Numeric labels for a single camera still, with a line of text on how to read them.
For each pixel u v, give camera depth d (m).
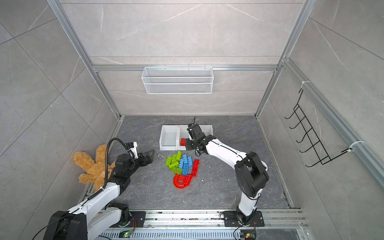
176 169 0.88
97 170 0.82
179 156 0.94
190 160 0.92
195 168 0.90
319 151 0.64
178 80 1.01
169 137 1.05
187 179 0.84
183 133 1.07
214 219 0.75
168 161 0.93
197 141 0.68
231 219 0.72
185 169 0.90
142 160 0.75
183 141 1.02
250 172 0.48
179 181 0.85
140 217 0.73
